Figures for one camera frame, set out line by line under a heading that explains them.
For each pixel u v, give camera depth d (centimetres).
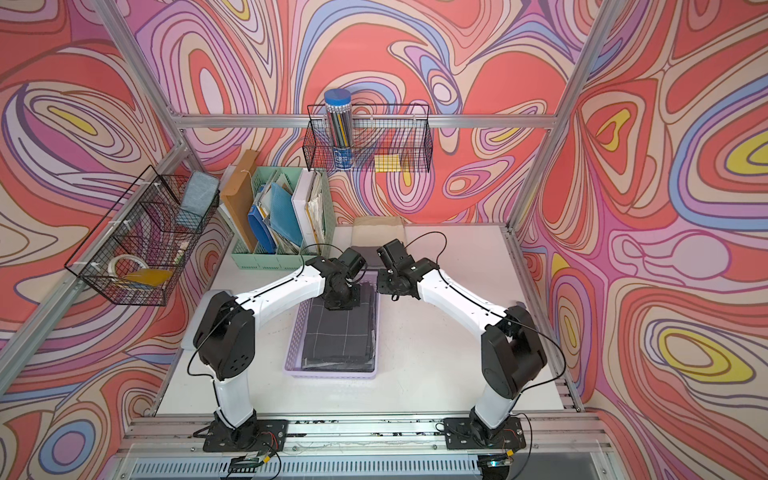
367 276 77
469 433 68
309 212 93
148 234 80
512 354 45
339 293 76
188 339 89
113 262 67
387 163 91
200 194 81
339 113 73
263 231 99
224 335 48
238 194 83
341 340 83
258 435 72
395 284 64
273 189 95
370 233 118
